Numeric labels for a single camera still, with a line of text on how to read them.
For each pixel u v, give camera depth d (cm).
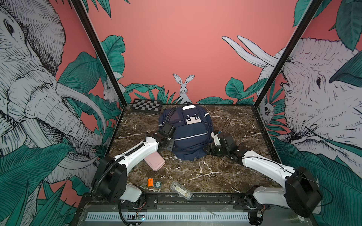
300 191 42
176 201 76
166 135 66
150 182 78
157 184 80
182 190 76
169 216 70
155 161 86
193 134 94
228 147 65
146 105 115
